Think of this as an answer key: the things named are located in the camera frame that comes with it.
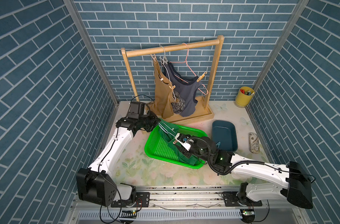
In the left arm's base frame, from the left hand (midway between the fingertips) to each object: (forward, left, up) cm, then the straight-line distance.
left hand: (165, 118), depth 78 cm
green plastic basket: (-2, +8, -25) cm, 27 cm away
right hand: (-12, -8, -2) cm, 14 cm away
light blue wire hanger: (-2, +1, -8) cm, 8 cm away
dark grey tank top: (+21, -11, +6) cm, 24 cm away
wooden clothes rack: (+23, -30, -22) cm, 44 cm away
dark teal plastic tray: (+4, -41, -22) cm, 46 cm away
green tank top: (-14, -11, -22) cm, 28 cm away
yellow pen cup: (+33, -60, -12) cm, 70 cm away
